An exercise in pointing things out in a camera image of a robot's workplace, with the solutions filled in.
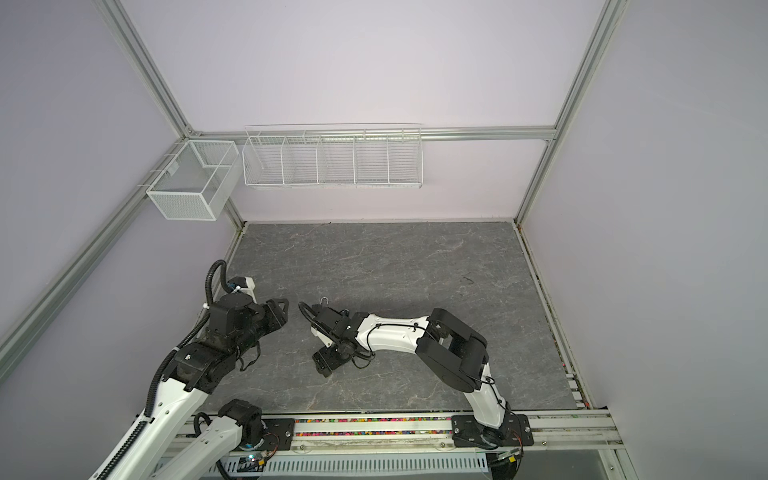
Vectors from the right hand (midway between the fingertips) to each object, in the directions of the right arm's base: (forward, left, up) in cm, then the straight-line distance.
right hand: (329, 364), depth 84 cm
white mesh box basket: (+50, +45, +27) cm, 72 cm away
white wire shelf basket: (+65, -14, +26) cm, 71 cm away
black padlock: (+21, +5, -1) cm, 22 cm away
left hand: (+8, +9, +19) cm, 22 cm away
